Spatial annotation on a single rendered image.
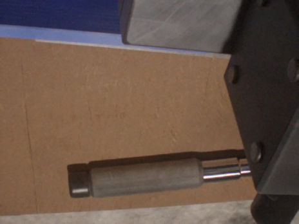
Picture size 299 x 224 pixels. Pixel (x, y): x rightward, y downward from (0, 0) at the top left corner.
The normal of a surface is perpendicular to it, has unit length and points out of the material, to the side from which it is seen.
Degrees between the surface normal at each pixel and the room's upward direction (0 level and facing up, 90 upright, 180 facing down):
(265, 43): 90
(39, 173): 0
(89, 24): 90
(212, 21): 0
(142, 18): 0
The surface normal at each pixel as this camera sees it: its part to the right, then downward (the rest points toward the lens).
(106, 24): 0.20, -0.70
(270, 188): 0.11, 0.71
